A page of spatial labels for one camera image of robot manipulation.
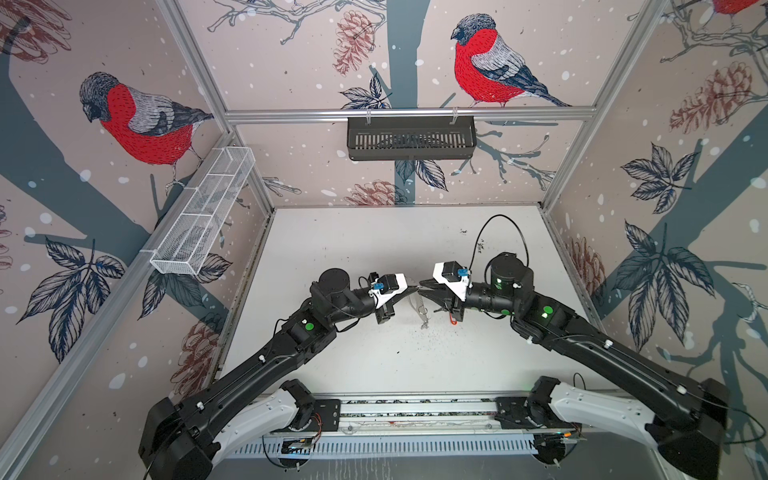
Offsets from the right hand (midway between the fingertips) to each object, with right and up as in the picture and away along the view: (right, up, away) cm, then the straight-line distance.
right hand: (418, 288), depth 65 cm
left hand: (-1, 0, -2) cm, 2 cm away
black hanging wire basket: (-12, +43, +30) cm, 54 cm away
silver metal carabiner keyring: (+1, -6, +4) cm, 7 cm away
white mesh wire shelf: (-57, +15, +11) cm, 60 cm away
